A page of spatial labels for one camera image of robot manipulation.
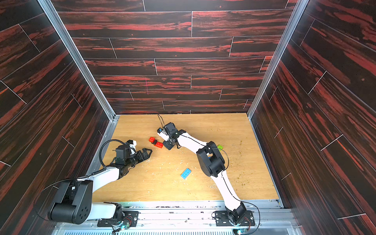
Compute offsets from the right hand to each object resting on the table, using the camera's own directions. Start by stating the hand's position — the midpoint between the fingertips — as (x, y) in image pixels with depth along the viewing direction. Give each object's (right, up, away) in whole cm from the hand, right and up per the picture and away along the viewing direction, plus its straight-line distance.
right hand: (170, 140), depth 103 cm
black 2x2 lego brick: (-11, -1, -1) cm, 11 cm away
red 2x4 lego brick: (-8, -3, -1) cm, 9 cm away
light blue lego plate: (+11, -19, -14) cm, 26 cm away
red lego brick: (-13, +1, -3) cm, 13 cm away
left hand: (-13, -7, -11) cm, 18 cm away
